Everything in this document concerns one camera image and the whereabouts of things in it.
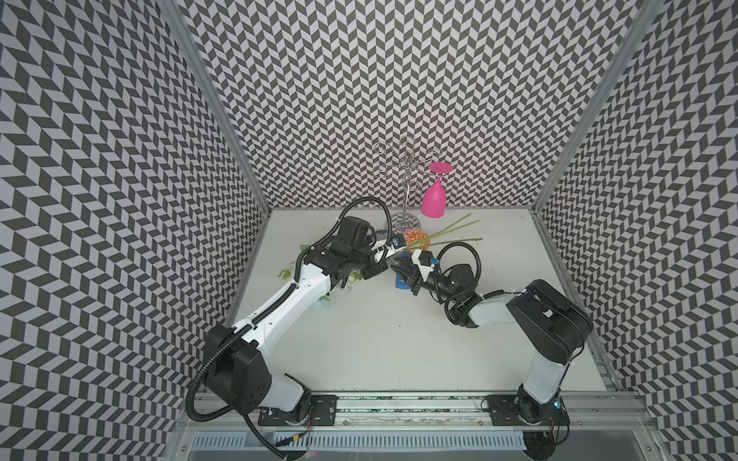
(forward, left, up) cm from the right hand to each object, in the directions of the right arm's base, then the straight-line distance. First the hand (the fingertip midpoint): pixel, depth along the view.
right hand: (394, 263), depth 82 cm
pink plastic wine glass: (+21, -13, +4) cm, 25 cm away
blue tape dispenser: (+2, -2, -16) cm, 16 cm away
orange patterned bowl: (+20, -9, -14) cm, 26 cm away
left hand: (+1, +3, +3) cm, 5 cm away
